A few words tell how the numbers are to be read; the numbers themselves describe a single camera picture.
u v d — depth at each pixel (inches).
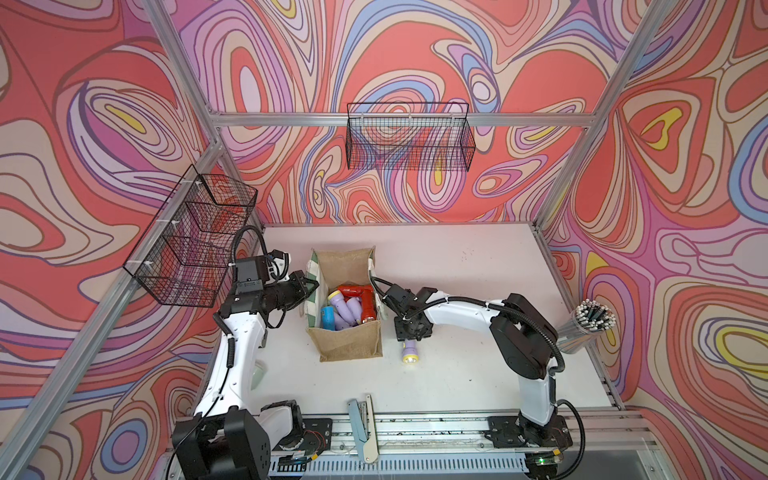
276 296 25.3
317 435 28.6
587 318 29.5
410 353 33.0
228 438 15.2
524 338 19.7
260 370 32.0
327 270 34.9
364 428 28.3
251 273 23.6
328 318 33.1
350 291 36.7
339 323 33.8
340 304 34.8
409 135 37.7
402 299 28.5
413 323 26.2
